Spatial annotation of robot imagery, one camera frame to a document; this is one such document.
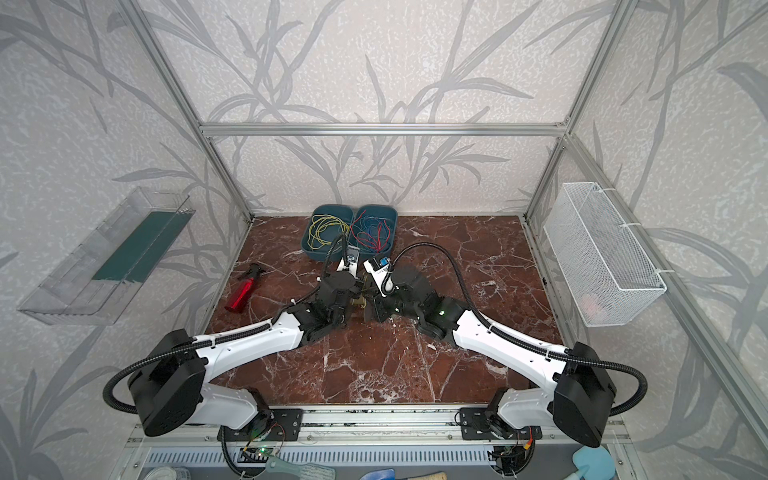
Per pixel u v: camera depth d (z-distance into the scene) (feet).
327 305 2.02
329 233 3.83
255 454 2.36
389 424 2.47
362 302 2.42
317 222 3.69
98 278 2.10
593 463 2.23
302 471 2.19
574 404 1.26
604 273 2.06
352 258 2.24
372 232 3.70
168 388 1.37
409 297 1.90
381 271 2.10
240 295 3.13
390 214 3.81
